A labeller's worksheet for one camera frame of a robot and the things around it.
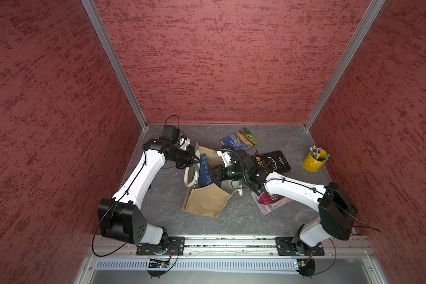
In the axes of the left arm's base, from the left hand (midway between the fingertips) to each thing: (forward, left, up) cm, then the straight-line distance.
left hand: (199, 164), depth 77 cm
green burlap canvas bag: (-13, -4, -10) cm, 17 cm away
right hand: (-5, -4, -3) cm, 7 cm away
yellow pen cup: (+10, -60, -11) cm, 62 cm away
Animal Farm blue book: (+31, -23, -20) cm, 44 cm away
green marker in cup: (+12, -67, -9) cm, 68 cm away
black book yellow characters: (+14, -41, -19) cm, 48 cm away
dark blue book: (-5, -2, -5) cm, 7 cm away
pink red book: (-9, -34, -21) cm, 41 cm away
